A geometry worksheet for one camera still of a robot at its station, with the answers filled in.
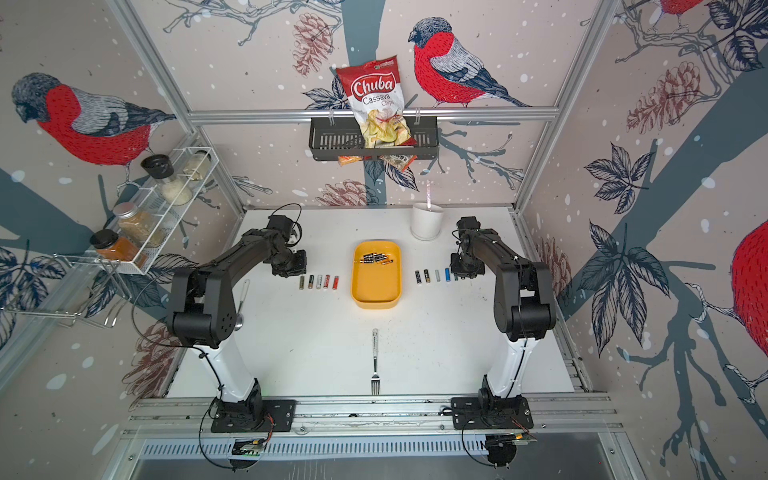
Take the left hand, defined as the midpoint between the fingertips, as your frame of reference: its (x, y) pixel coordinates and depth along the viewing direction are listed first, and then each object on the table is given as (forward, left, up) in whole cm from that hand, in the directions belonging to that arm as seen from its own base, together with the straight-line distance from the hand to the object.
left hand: (308, 263), depth 96 cm
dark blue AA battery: (0, -47, -7) cm, 47 cm away
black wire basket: (+31, -8, +27) cm, 42 cm away
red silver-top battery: (-4, -8, -6) cm, 11 cm away
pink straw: (+26, -41, +6) cm, 49 cm away
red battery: (-3, -5, -7) cm, 9 cm away
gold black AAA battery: (-3, +3, -8) cm, 9 cm away
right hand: (0, -51, -3) cm, 51 cm away
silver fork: (-33, -23, -7) cm, 41 cm away
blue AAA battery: (-1, -37, -7) cm, 37 cm away
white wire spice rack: (+13, +29, +28) cm, 42 cm away
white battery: (-4, -3, -6) cm, 8 cm away
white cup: (+15, -40, +2) cm, 43 cm away
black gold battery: (-3, 0, -6) cm, 7 cm away
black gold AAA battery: (-1, -40, -7) cm, 40 cm away
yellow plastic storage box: (0, -22, -7) cm, 23 cm away
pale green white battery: (-2, -44, -7) cm, 44 cm away
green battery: (-2, -50, -7) cm, 50 cm away
